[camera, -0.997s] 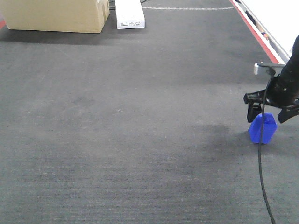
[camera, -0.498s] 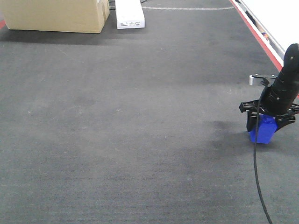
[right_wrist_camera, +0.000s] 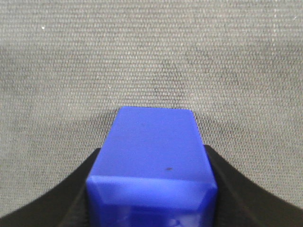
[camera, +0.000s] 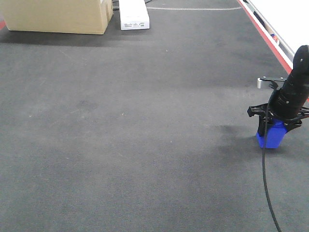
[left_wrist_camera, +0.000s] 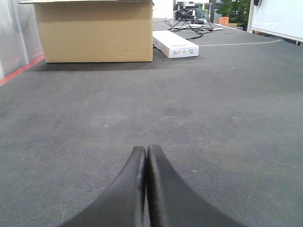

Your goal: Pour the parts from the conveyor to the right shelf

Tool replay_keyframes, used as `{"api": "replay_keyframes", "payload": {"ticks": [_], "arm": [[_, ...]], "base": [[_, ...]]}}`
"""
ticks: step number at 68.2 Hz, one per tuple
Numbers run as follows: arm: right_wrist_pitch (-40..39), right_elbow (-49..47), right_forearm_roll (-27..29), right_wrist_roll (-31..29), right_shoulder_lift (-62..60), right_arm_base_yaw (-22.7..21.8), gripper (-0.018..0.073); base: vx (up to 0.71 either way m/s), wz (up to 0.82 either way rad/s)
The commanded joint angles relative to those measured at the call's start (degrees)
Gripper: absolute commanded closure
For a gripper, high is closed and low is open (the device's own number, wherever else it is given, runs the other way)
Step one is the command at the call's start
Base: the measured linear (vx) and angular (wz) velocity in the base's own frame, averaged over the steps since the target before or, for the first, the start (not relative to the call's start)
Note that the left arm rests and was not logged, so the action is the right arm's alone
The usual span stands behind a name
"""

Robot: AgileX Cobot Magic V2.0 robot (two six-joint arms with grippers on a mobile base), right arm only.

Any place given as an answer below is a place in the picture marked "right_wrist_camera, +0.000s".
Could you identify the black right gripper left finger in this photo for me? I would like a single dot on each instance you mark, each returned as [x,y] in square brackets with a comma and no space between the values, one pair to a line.
[54,205]

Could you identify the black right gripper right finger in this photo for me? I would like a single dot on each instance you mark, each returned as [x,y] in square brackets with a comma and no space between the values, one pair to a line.
[248,205]

